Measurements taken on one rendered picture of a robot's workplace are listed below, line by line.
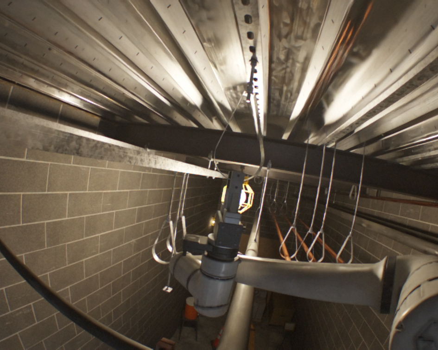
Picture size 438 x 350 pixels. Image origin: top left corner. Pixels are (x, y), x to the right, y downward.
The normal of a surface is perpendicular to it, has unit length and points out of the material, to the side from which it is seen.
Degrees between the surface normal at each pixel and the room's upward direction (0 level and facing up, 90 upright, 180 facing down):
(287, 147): 90
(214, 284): 91
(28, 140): 90
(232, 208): 60
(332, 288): 87
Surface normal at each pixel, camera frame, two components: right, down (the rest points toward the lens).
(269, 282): -0.76, 0.04
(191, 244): -0.33, -0.07
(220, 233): 0.05, 0.00
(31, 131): 0.96, 0.17
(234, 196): 0.13, -0.49
